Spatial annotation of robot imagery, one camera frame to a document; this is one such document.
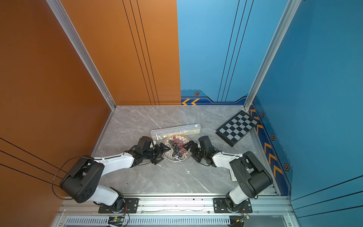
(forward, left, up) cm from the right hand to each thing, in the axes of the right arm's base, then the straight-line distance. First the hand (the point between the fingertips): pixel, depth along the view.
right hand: (186, 150), depth 89 cm
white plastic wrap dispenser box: (+12, +13, +2) cm, 18 cm away
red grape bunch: (+5, +4, +1) cm, 6 cm away
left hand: (-1, +10, +1) cm, 11 cm away
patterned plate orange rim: (-2, +12, -3) cm, 12 cm away
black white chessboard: (+16, -34, -1) cm, 37 cm away
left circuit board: (-36, +36, -7) cm, 51 cm away
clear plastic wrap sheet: (+11, -1, 0) cm, 11 cm away
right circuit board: (-36, -26, -5) cm, 45 cm away
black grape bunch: (-3, +6, +1) cm, 7 cm away
